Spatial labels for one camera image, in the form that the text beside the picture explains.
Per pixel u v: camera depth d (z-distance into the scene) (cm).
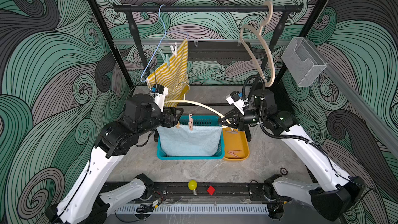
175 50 68
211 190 73
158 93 50
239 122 55
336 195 36
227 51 95
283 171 80
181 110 58
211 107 60
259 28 90
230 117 58
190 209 70
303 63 81
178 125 66
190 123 63
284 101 102
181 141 77
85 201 35
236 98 56
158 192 73
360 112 58
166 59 65
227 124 61
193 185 73
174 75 71
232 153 85
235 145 88
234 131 94
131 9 52
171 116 50
